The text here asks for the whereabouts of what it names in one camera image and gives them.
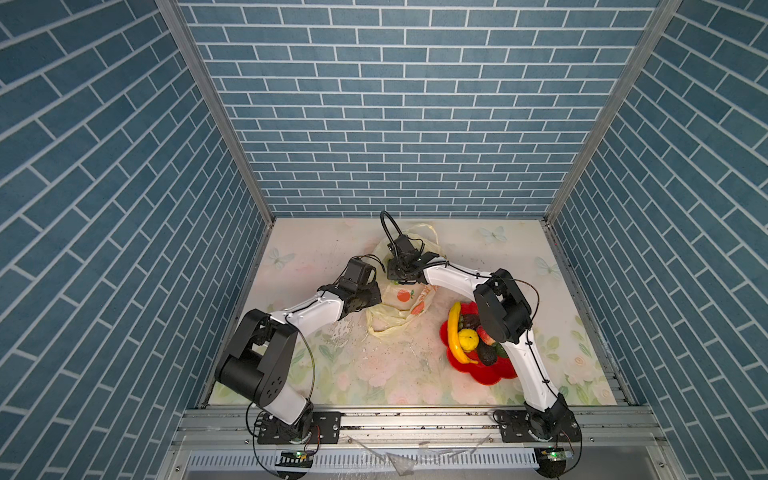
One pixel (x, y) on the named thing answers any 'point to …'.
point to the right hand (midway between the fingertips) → (392, 270)
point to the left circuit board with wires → (293, 459)
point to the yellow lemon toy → (468, 339)
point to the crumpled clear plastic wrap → (401, 464)
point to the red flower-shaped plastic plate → (490, 375)
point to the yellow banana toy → (453, 324)
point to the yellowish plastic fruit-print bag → (403, 304)
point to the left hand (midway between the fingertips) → (384, 295)
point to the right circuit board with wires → (552, 460)
